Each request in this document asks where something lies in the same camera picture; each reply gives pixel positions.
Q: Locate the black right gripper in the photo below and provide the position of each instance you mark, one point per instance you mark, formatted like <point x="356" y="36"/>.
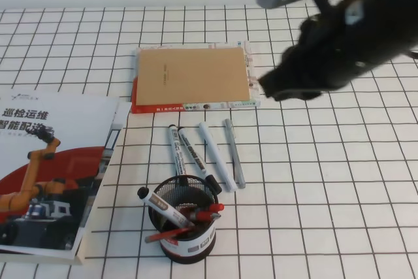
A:
<point x="344" y="42"/>

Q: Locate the white marker black cap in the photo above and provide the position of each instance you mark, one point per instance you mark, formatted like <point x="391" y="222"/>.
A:
<point x="199" y="161"/>

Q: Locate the silver grey pen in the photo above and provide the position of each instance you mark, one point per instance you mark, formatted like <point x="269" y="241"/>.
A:
<point x="239" y="174"/>

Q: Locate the black mesh pen holder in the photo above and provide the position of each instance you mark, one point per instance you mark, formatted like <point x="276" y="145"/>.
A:
<point x="189" y="194"/>

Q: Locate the red pen in holder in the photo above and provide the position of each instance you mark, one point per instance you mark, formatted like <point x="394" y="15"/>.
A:
<point x="168" y="234"/>

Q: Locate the white paint marker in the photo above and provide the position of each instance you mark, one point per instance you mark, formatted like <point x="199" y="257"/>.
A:
<point x="220" y="162"/>

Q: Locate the brown kraft notebook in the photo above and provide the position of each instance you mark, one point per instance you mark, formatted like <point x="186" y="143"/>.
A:
<point x="197" y="75"/>

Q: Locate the white marker with barcode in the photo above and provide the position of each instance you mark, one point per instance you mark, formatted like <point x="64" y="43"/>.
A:
<point x="176" y="149"/>

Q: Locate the red utility knife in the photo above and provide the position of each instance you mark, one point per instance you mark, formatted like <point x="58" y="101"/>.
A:
<point x="204" y="213"/>

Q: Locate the white booklet under brochure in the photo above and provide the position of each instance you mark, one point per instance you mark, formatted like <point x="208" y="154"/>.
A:
<point x="98" y="190"/>

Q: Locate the white marker brown label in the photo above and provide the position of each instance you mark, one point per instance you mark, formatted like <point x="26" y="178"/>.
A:
<point x="167" y="211"/>

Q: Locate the robot brochure book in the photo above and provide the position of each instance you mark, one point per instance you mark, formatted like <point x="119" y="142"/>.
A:
<point x="42" y="174"/>

